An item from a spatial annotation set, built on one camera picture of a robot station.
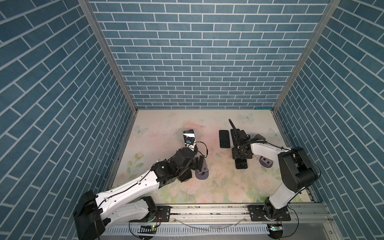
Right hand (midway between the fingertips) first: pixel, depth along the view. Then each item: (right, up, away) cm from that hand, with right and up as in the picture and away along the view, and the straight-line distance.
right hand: (237, 153), depth 95 cm
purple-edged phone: (+2, -6, 0) cm, 7 cm away
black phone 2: (-32, -8, -16) cm, 37 cm away
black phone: (-7, +8, +8) cm, 14 cm away
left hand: (-26, +3, -19) cm, 32 cm away
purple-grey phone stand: (-23, -10, -11) cm, 27 cm away
